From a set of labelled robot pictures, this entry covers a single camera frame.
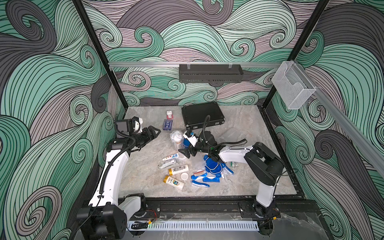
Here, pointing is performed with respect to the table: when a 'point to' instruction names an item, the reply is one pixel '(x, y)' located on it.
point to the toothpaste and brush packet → (226, 170)
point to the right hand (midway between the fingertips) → (181, 144)
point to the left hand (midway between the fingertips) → (155, 132)
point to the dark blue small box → (167, 124)
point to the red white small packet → (199, 172)
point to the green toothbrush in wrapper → (231, 164)
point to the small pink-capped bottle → (169, 114)
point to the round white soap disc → (184, 176)
